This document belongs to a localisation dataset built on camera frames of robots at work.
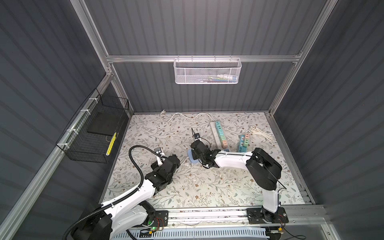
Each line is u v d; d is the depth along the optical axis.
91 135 0.72
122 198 0.47
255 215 0.72
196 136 0.81
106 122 0.74
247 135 0.99
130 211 0.58
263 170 0.51
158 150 0.72
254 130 1.06
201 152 0.71
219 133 1.02
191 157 0.85
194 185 0.85
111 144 0.69
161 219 0.72
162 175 0.63
